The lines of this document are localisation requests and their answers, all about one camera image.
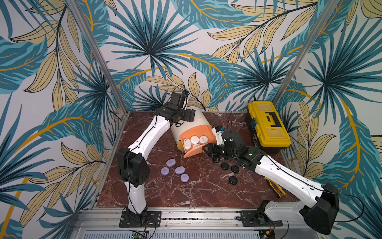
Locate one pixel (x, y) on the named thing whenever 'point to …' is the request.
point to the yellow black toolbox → (268, 131)
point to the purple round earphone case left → (165, 171)
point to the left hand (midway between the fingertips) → (186, 113)
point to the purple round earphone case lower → (184, 178)
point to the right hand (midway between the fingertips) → (204, 147)
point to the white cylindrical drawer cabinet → (177, 128)
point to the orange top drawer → (199, 131)
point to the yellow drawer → (180, 146)
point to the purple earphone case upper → (171, 162)
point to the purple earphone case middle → (179, 170)
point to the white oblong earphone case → (187, 143)
